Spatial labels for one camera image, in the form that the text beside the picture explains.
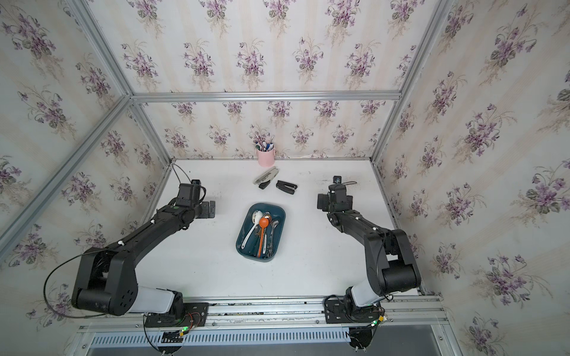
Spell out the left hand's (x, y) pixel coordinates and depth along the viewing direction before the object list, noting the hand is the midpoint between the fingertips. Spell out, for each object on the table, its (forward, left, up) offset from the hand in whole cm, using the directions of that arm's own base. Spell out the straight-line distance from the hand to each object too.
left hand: (205, 206), depth 90 cm
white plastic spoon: (-1, -22, -7) cm, 23 cm away
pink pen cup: (+34, -24, -6) cm, 42 cm away
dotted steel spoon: (-5, -29, -7) cm, 30 cm away
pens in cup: (+36, -22, +1) cm, 43 cm away
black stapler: (+16, -34, -7) cm, 39 cm away
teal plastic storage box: (-8, -23, -7) cm, 25 cm away
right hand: (+5, -56, 0) cm, 56 cm away
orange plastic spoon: (-4, -24, -6) cm, 25 cm away
